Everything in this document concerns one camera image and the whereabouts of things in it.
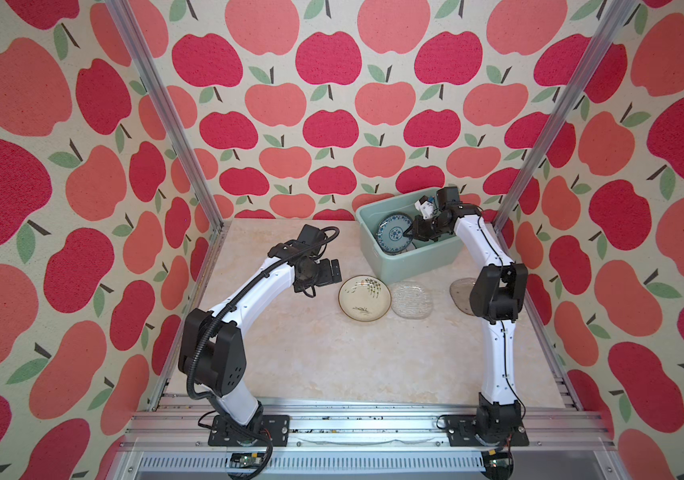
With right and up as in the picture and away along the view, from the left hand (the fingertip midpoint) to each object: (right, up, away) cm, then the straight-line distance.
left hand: (333, 280), depth 86 cm
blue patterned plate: (+20, +15, +17) cm, 30 cm away
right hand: (+26, +15, +14) cm, 33 cm away
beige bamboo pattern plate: (+10, -7, +13) cm, 18 cm away
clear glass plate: (+26, -8, +12) cm, 30 cm away
